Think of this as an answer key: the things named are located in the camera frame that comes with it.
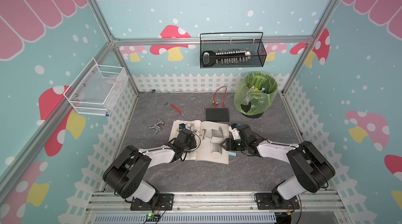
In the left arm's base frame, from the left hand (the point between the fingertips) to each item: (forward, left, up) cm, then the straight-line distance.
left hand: (194, 142), depth 93 cm
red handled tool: (+28, +16, -2) cm, 32 cm away
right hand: (-2, -17, +1) cm, 18 cm away
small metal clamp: (+11, +25, 0) cm, 27 cm away
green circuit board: (-37, +18, -4) cm, 41 cm away
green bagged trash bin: (+19, -34, +20) cm, 44 cm away
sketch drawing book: (+4, -9, +1) cm, 10 cm away
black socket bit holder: (+37, -8, +34) cm, 51 cm away
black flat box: (+21, -15, 0) cm, 26 cm away
